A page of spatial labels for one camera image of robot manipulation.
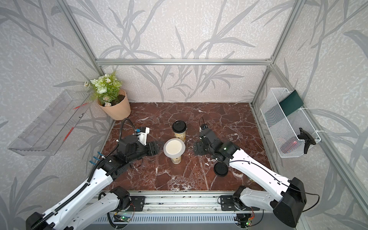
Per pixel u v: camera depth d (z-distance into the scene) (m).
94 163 0.93
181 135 0.88
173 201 0.76
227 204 0.73
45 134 0.65
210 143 0.56
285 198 0.38
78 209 0.44
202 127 0.68
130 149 0.56
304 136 0.58
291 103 0.70
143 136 0.68
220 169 0.85
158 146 0.71
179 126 0.85
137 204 0.73
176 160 0.84
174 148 0.78
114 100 1.05
